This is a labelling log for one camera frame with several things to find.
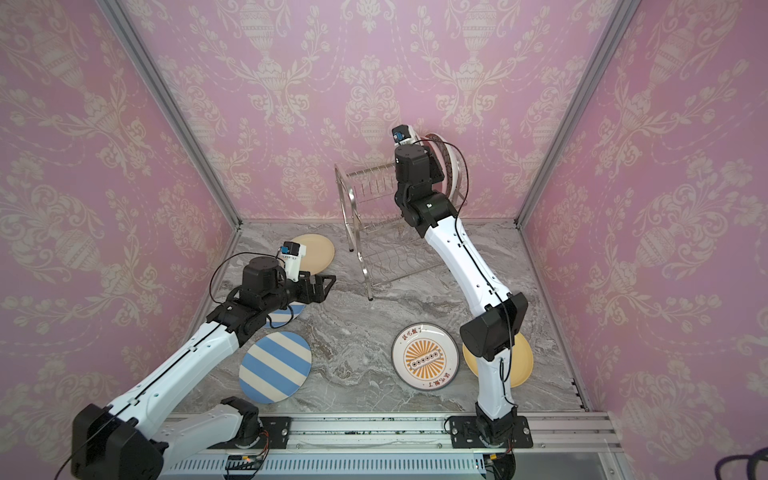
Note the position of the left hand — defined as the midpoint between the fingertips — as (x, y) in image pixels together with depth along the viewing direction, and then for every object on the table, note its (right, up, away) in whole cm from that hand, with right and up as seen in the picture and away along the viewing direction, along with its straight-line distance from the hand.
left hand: (323, 277), depth 78 cm
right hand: (+28, +31, -4) cm, 42 cm away
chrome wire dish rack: (+17, +9, +31) cm, 37 cm away
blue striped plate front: (-16, -26, +7) cm, 32 cm away
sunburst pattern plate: (+28, -24, +9) cm, 38 cm away
